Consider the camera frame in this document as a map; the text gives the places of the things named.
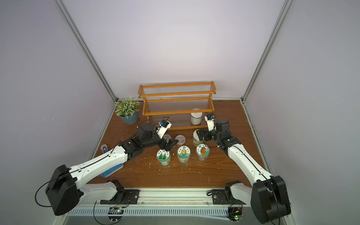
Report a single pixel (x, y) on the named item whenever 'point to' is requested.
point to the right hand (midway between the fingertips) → (205, 126)
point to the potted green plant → (127, 109)
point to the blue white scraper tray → (104, 148)
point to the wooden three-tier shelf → (176, 102)
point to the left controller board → (115, 213)
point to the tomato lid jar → (202, 151)
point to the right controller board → (235, 213)
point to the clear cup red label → (181, 139)
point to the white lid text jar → (196, 118)
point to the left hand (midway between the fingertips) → (174, 136)
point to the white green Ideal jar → (196, 138)
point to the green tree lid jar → (164, 157)
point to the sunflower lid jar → (183, 154)
